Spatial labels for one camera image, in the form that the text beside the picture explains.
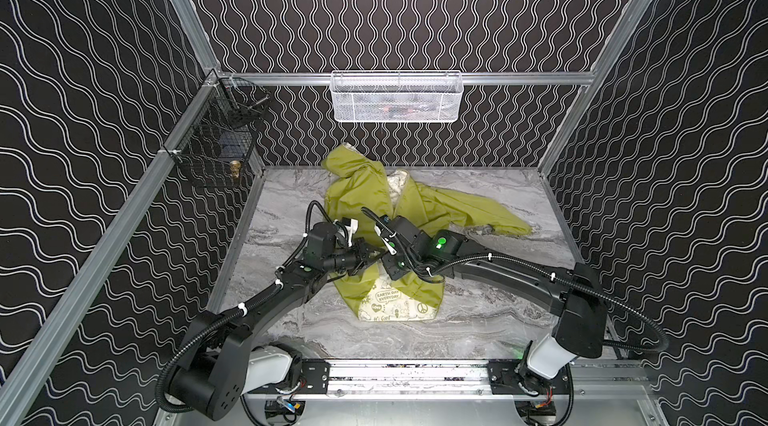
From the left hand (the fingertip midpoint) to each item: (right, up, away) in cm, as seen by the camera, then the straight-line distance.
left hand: (394, 254), depth 77 cm
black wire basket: (-54, +33, +14) cm, 65 cm away
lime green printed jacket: (-8, -12, +13) cm, 19 cm away
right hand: (-2, -2, +3) cm, 4 cm away
